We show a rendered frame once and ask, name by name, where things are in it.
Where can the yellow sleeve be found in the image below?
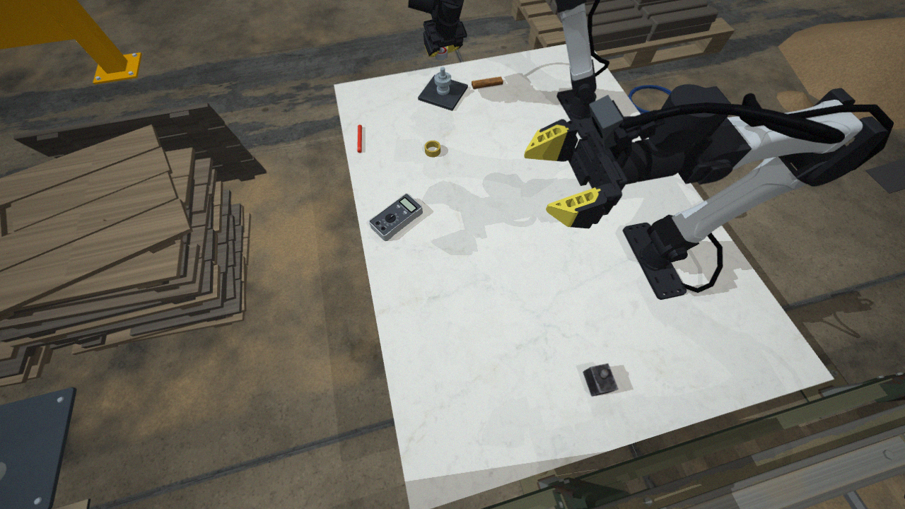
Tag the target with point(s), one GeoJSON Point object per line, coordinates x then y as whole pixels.
{"type": "Point", "coordinates": [432, 144]}

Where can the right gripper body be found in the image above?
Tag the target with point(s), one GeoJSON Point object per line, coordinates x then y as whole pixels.
{"type": "Point", "coordinates": [441, 34]}

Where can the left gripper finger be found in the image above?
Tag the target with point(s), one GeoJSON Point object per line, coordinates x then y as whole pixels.
{"type": "Point", "coordinates": [564, 209]}
{"type": "Point", "coordinates": [547, 145]}

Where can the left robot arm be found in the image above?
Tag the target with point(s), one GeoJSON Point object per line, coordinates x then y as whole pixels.
{"type": "Point", "coordinates": [704, 159]}

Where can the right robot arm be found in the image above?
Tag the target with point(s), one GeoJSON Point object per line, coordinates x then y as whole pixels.
{"type": "Point", "coordinates": [575, 27]}

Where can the grey multimeter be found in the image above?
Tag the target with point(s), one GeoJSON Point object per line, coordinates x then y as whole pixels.
{"type": "Point", "coordinates": [396, 216]}

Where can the brown rectangular block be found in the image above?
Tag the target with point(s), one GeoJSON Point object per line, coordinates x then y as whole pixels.
{"type": "Point", "coordinates": [487, 82]}

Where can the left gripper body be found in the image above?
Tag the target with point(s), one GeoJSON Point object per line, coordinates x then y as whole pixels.
{"type": "Point", "coordinates": [592, 163]}

